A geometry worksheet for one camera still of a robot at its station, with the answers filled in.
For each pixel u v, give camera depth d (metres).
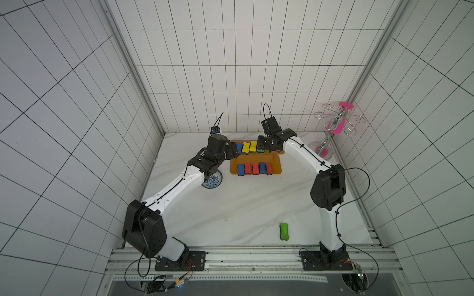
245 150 0.90
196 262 0.73
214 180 0.97
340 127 0.90
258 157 1.07
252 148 0.92
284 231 0.79
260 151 0.90
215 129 0.71
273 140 0.68
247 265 0.73
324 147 1.06
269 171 1.00
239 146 0.92
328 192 0.52
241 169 0.99
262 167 1.00
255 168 0.98
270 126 0.73
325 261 0.65
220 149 0.62
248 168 0.98
